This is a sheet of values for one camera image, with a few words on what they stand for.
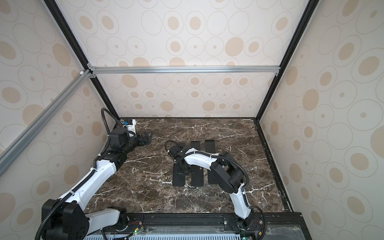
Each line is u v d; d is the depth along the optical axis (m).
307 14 0.70
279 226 0.73
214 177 0.49
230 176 0.51
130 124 0.70
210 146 1.03
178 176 0.85
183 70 0.90
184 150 0.69
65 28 0.73
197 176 0.90
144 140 0.72
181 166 0.77
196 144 1.03
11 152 0.52
